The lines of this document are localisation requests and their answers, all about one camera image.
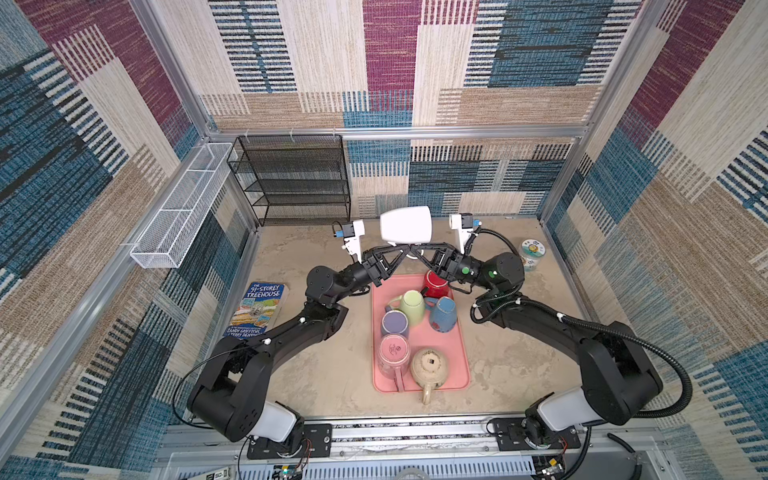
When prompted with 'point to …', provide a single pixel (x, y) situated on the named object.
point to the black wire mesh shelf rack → (294, 179)
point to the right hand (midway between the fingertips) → (410, 253)
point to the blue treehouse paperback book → (258, 310)
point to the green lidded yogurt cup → (532, 250)
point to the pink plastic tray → (421, 336)
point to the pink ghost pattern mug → (393, 358)
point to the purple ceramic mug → (394, 321)
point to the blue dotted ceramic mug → (442, 313)
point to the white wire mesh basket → (162, 242)
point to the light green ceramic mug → (412, 303)
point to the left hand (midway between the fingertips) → (411, 250)
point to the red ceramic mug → (435, 286)
